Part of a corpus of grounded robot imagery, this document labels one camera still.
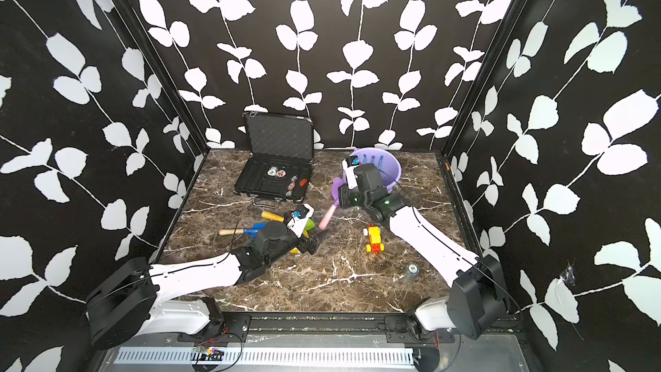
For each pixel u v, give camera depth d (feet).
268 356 2.30
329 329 2.45
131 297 1.36
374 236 2.89
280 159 3.64
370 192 1.98
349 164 2.31
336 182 2.63
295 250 2.39
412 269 2.61
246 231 3.04
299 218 2.21
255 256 2.07
